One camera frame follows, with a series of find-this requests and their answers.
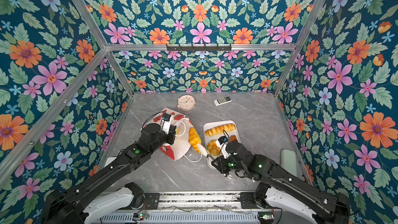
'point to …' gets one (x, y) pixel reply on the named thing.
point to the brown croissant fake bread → (232, 138)
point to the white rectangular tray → (209, 125)
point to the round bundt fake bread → (212, 148)
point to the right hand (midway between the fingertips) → (212, 162)
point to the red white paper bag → (182, 124)
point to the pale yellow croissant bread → (194, 139)
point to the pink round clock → (186, 102)
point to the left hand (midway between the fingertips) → (177, 123)
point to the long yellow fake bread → (220, 129)
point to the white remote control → (222, 100)
